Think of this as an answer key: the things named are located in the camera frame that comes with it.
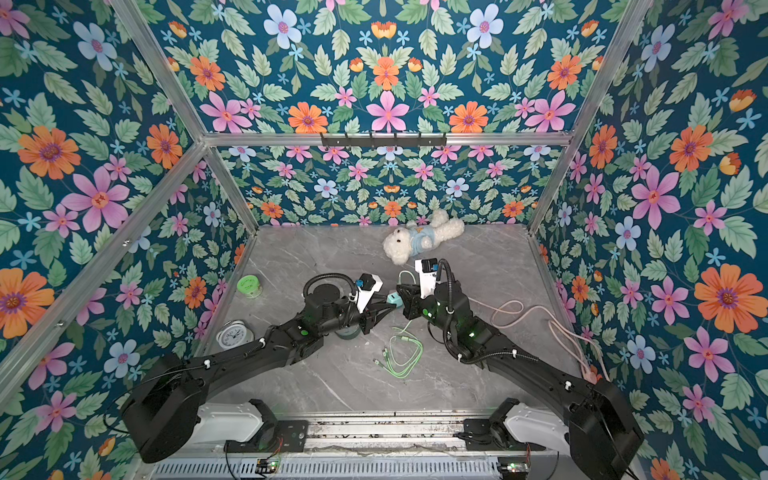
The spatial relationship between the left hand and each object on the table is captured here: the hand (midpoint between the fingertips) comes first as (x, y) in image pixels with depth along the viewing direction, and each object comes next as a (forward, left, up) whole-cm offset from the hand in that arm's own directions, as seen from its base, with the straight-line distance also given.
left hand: (394, 301), depth 75 cm
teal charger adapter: (+1, 0, +1) cm, 1 cm away
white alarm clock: (+3, +49, -17) cm, 52 cm away
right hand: (+4, -3, +3) cm, 6 cm away
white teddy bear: (+30, -3, -13) cm, 33 cm away
